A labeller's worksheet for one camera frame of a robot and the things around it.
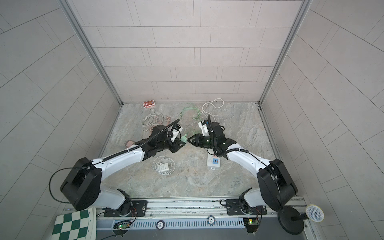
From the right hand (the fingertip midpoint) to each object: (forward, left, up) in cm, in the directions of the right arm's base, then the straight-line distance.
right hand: (189, 142), depth 79 cm
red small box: (+42, +32, -10) cm, 53 cm away
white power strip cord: (+36, -19, -11) cm, 42 cm away
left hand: (+3, +2, -3) cm, 5 cm away
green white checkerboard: (-32, +50, -11) cm, 61 cm away
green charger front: (+4, +4, -2) cm, 5 cm away
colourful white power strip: (-6, -12, -12) cm, 19 cm away
